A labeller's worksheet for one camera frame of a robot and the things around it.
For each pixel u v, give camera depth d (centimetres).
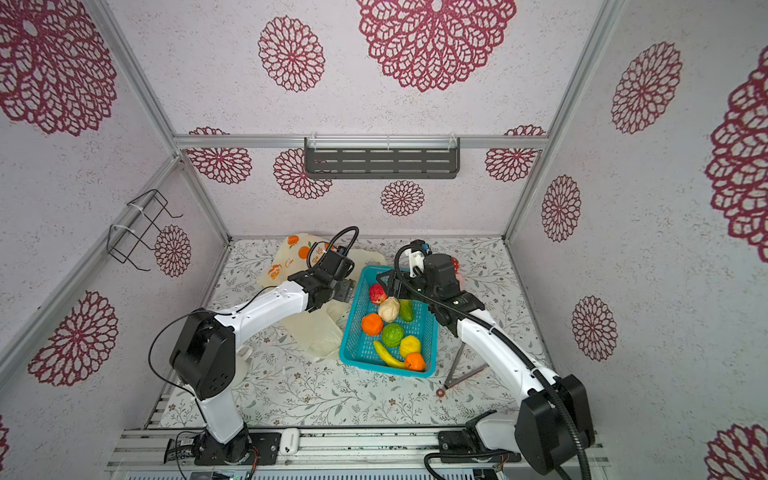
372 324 90
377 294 97
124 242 73
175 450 70
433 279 62
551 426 40
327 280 69
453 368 88
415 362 80
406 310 95
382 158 96
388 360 86
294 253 102
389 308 94
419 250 70
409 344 86
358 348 90
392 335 87
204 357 47
